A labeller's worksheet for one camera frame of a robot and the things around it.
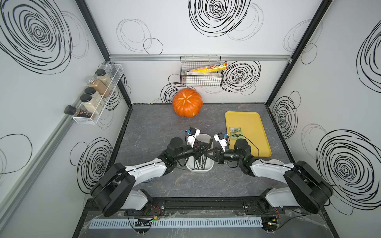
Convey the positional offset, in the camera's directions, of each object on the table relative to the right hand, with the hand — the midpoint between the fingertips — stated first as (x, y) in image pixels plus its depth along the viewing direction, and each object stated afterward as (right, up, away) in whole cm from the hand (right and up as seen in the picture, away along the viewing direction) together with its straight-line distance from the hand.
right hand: (205, 156), depth 75 cm
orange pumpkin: (-10, +30, +29) cm, 43 cm away
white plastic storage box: (0, -9, +14) cm, 16 cm away
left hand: (+2, +5, 0) cm, 5 cm away
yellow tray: (+36, +11, +28) cm, 47 cm away
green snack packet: (+24, +9, +27) cm, 37 cm away
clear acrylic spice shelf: (-58, +49, +21) cm, 79 cm away
